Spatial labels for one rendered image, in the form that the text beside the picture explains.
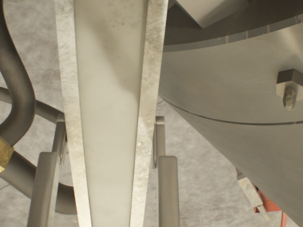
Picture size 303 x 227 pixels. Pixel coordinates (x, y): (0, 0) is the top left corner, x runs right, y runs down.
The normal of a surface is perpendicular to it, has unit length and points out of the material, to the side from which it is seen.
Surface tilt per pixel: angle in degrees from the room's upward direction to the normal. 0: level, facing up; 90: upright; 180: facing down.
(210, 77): 38
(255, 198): 0
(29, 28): 0
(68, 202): 51
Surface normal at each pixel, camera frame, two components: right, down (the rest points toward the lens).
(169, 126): 0.06, 0.65
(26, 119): 0.77, 0.03
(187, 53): -0.43, 0.83
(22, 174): 0.55, 0.01
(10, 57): 0.33, -0.15
